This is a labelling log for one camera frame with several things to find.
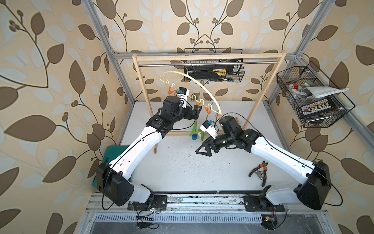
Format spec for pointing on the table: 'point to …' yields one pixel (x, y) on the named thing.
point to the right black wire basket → (292, 81)
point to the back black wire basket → (235, 78)
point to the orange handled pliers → (260, 170)
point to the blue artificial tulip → (193, 133)
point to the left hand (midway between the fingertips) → (196, 105)
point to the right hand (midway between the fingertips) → (200, 147)
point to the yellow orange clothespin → (198, 103)
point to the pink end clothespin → (217, 115)
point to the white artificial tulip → (201, 134)
